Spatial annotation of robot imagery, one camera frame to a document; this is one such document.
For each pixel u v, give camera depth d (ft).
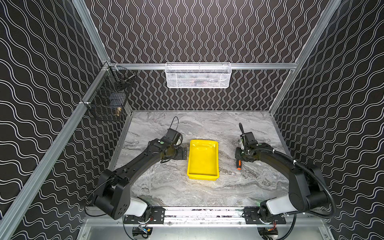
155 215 2.46
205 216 2.50
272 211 2.05
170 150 2.05
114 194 1.36
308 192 1.42
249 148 2.25
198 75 1.99
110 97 3.01
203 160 3.03
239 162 2.87
